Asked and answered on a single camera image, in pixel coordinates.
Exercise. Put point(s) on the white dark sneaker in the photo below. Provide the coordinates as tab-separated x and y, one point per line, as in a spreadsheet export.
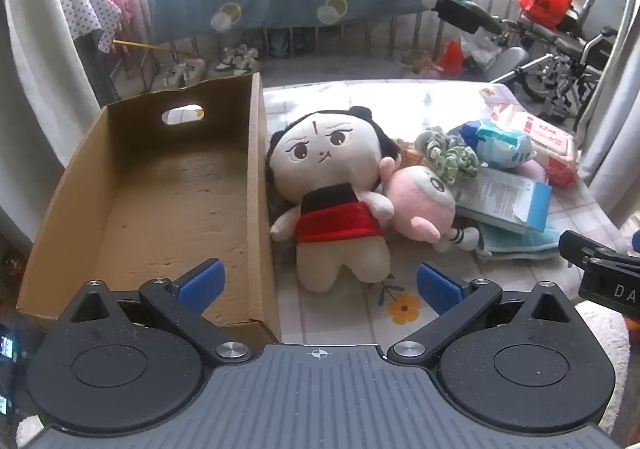
246	59
225	63

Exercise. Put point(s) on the clear plastic bag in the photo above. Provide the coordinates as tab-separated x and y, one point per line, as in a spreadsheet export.
477	49

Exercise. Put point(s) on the white polka dot cloth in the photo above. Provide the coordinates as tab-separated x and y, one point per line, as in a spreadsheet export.
85	11

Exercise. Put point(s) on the checked floral tablecloth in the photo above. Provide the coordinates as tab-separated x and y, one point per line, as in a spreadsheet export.
350	319

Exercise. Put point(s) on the grey curtain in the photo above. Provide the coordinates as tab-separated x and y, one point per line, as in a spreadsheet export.
615	129

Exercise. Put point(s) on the brown cardboard box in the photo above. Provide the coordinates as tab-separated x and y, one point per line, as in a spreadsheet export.
165	199

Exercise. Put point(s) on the wheelchair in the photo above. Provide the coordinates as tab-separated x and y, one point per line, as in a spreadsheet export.
575	49

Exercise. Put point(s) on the orange checked cloth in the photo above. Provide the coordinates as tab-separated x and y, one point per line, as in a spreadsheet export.
410	154

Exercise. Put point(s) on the orange red wet wipes pack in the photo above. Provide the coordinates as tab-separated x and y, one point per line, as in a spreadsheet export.
545	139

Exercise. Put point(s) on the black hanging cloth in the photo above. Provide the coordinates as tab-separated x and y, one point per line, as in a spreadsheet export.
97	69

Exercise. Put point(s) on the white red paper pack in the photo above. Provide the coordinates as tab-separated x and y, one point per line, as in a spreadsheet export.
497	101

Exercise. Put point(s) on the small red plastic bag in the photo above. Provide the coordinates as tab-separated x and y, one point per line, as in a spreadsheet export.
451	60

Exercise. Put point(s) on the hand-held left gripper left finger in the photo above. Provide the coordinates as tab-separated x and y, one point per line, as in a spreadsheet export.
202	281

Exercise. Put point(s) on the green knit scrunchie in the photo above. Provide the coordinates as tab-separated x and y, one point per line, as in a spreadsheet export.
450	154

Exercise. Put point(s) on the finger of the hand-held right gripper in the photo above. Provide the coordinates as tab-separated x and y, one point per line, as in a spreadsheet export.
575	244

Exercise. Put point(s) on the pink plush doll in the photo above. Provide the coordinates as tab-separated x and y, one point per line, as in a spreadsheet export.
420	204

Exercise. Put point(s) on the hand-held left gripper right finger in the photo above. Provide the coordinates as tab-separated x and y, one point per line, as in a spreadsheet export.
440	286

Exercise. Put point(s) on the white curtain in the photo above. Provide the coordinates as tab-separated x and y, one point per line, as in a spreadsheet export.
35	54

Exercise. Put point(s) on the blue white carton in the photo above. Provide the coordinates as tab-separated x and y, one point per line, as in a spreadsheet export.
500	194

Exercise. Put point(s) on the pink white shoe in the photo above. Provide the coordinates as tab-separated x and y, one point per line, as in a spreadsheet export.
194	69
174	75

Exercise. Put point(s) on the blue white tissue pack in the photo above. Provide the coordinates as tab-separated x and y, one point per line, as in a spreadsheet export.
500	141

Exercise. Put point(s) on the black grey padded bench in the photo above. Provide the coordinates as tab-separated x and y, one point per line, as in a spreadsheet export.
465	14

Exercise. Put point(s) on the brown fuzzy object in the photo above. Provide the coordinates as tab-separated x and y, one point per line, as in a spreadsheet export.
422	64

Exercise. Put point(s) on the teal cloth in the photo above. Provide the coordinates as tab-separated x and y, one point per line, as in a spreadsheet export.
520	241

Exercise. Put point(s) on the yellow stick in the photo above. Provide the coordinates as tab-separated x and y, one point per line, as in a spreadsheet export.
150	47

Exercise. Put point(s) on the black-haired plush doll red dress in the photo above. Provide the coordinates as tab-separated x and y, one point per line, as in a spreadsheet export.
325	149

